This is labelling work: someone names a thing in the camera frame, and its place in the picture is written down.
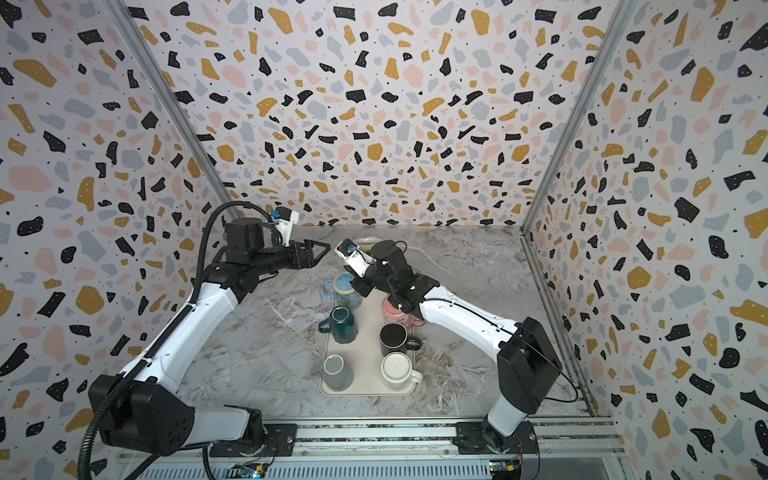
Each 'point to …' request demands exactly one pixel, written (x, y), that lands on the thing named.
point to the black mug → (393, 336)
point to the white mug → (396, 368)
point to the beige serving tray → (363, 356)
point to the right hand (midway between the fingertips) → (342, 258)
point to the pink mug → (393, 314)
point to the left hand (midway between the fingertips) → (319, 242)
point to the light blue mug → (342, 291)
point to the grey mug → (336, 375)
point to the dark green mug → (343, 328)
